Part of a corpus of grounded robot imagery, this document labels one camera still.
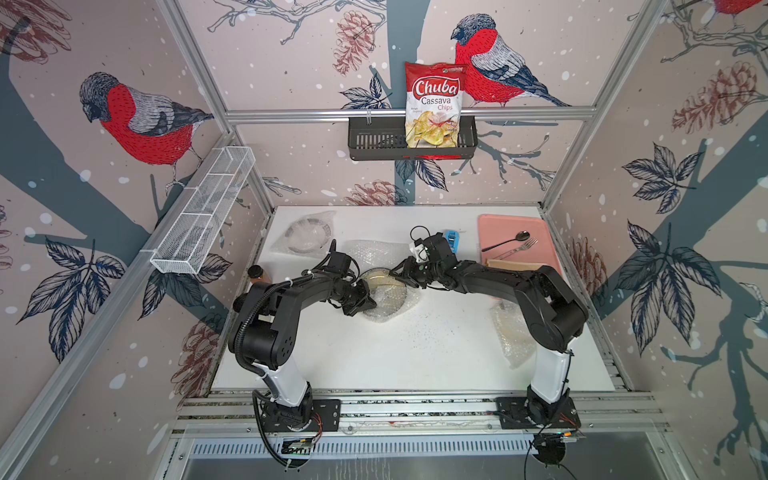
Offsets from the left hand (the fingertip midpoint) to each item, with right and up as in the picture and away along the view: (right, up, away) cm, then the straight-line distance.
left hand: (381, 297), depth 91 cm
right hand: (+3, +8, -1) cm, 8 cm away
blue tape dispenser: (+26, +18, +16) cm, 35 cm away
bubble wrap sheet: (+1, +13, +10) cm, 16 cm away
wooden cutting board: (+43, +9, +11) cm, 45 cm away
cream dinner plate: (+2, +2, +2) cm, 3 cm away
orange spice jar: (-38, +7, -1) cm, 39 cm away
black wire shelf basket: (+1, +54, +15) cm, 57 cm away
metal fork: (+53, +15, +16) cm, 57 cm away
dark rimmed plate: (-29, +19, +19) cm, 39 cm away
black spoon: (+52, +19, +19) cm, 59 cm away
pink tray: (+44, +21, +23) cm, 54 cm away
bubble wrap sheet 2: (-24, +27, +27) cm, 45 cm away
